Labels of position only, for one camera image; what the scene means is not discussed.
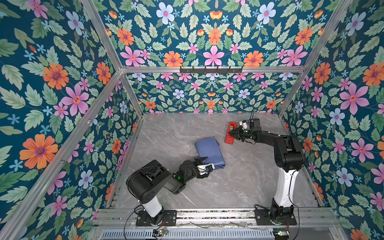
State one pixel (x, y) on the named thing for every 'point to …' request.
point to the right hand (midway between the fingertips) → (229, 131)
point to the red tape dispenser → (228, 138)
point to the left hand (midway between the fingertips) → (209, 158)
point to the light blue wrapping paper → (209, 147)
